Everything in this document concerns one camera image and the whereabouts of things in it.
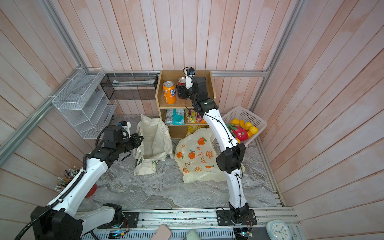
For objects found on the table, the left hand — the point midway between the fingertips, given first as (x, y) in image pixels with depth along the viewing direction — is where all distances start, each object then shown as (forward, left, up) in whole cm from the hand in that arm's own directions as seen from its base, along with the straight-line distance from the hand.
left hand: (144, 140), depth 79 cm
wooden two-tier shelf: (+9, -17, -4) cm, 20 cm away
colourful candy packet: (+20, -25, -2) cm, 32 cm away
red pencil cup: (-17, +38, -8) cm, 43 cm away
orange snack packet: (+18, -31, -3) cm, 36 cm away
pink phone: (-40, -12, -20) cm, 46 cm away
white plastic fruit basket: (+37, -66, -15) cm, 77 cm away
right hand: (+25, -20, +19) cm, 37 cm away
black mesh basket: (+45, +18, +3) cm, 48 cm away
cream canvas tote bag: (+7, -3, -16) cm, 18 cm away
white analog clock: (-38, -66, -19) cm, 79 cm away
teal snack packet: (+20, -15, -2) cm, 25 cm away
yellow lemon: (+18, -69, -13) cm, 72 cm away
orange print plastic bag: (+1, -29, -19) cm, 34 cm away
